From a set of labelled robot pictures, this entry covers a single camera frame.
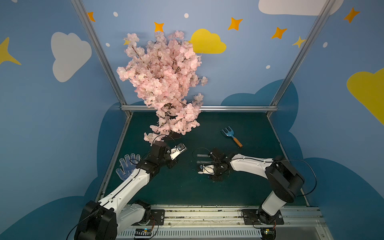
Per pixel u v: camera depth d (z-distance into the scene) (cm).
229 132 109
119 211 43
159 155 62
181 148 71
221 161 70
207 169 77
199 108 78
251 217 75
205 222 73
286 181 46
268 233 73
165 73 67
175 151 70
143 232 73
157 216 75
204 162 95
